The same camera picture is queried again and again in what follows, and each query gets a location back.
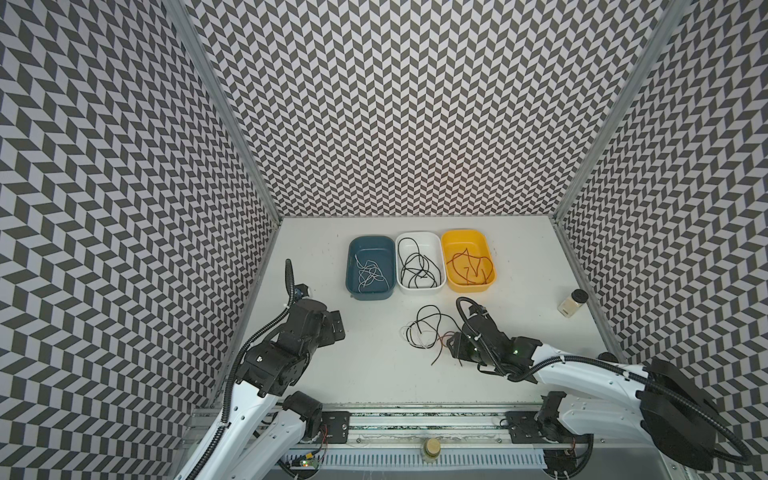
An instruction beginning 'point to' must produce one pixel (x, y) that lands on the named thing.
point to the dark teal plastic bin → (382, 250)
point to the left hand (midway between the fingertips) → (325, 320)
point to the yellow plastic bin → (457, 240)
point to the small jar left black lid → (608, 356)
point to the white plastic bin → (430, 243)
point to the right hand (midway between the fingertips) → (450, 342)
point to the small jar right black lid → (569, 306)
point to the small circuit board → (312, 463)
